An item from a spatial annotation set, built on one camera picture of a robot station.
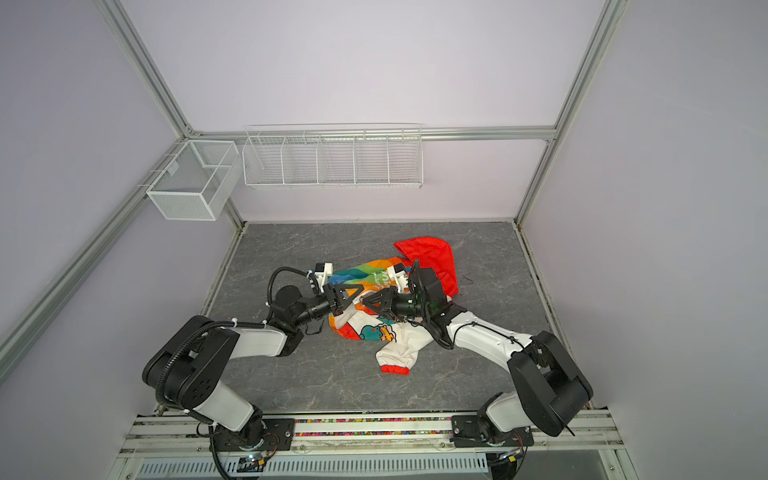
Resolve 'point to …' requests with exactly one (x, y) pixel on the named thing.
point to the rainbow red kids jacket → (361, 322)
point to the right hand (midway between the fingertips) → (363, 306)
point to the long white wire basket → (334, 156)
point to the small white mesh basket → (201, 178)
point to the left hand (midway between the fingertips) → (365, 293)
